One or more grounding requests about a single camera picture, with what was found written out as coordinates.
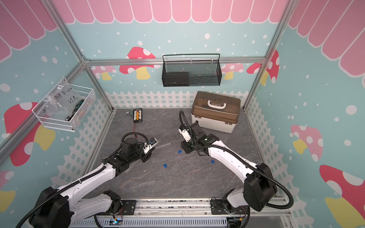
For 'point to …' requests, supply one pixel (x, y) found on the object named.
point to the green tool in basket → (77, 106)
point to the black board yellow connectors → (137, 115)
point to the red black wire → (134, 127)
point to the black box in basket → (176, 79)
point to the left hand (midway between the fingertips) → (152, 148)
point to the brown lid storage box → (216, 112)
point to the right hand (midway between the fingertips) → (184, 144)
